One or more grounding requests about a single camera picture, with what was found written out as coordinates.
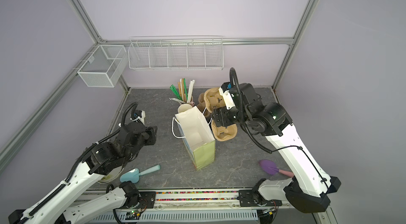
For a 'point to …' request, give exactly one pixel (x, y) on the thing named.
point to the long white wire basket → (176, 53)
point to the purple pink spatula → (270, 168)
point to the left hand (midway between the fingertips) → (153, 130)
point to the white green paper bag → (197, 136)
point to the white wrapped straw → (190, 91)
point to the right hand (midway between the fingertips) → (220, 113)
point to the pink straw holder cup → (192, 103)
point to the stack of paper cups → (183, 107)
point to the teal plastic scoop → (133, 175)
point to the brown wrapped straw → (183, 85)
